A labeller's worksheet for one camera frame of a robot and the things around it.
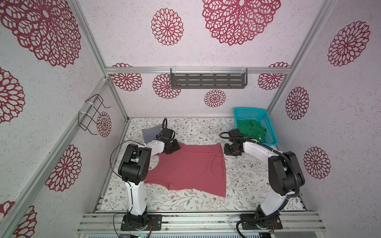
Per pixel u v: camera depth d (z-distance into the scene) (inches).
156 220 29.1
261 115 44.9
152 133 43.0
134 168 20.8
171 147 33.8
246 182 34.5
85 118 28.8
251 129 42.9
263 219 25.3
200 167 36.3
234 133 30.2
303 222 30.0
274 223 28.7
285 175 18.9
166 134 32.1
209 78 37.7
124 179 21.6
